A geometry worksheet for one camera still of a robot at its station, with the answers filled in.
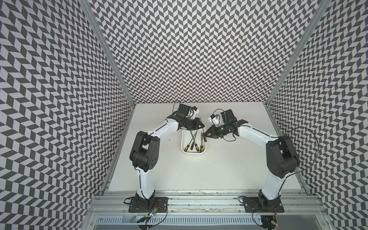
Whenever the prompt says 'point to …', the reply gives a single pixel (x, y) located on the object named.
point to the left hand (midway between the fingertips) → (203, 126)
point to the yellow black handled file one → (201, 146)
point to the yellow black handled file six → (205, 138)
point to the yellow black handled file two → (196, 145)
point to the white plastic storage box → (192, 142)
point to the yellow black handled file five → (193, 143)
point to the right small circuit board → (270, 222)
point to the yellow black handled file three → (188, 145)
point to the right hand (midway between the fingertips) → (205, 136)
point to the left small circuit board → (148, 216)
